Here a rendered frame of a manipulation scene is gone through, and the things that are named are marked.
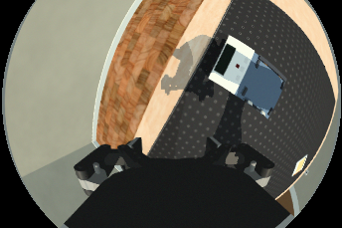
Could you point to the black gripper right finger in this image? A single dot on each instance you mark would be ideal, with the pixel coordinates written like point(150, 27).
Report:
point(244, 157)

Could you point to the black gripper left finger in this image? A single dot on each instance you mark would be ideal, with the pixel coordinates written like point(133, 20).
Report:
point(96, 167)

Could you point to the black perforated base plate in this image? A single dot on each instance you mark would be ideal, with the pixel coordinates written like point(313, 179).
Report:
point(299, 120)

